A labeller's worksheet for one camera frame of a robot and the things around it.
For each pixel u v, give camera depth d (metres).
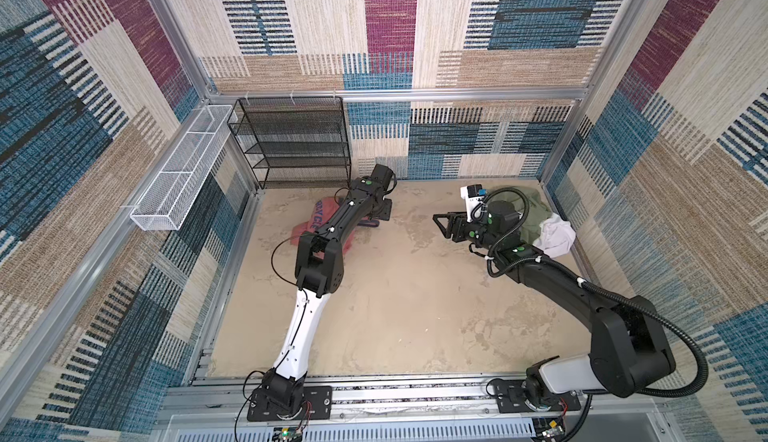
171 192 0.73
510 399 0.73
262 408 0.72
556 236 0.99
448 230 0.76
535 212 0.99
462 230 0.74
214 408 0.75
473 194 0.73
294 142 1.09
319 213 1.05
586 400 0.73
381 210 0.90
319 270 0.64
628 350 0.43
